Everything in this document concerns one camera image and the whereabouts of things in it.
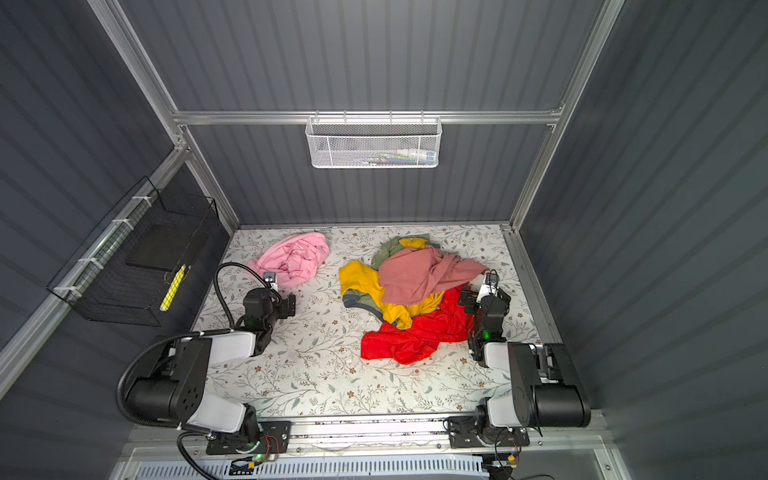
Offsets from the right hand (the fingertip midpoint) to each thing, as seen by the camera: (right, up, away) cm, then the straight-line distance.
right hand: (488, 288), depth 90 cm
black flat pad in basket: (-89, +12, -11) cm, 91 cm away
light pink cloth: (-65, +8, +15) cm, 67 cm away
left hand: (-67, -2, +4) cm, 67 cm away
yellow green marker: (-81, +2, -20) cm, 84 cm away
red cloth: (-19, -13, -2) cm, 23 cm away
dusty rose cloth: (-23, +4, +2) cm, 23 cm away
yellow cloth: (-38, +2, +10) cm, 40 cm away
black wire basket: (-94, +4, -25) cm, 97 cm away
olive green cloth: (-38, -5, +6) cm, 38 cm away
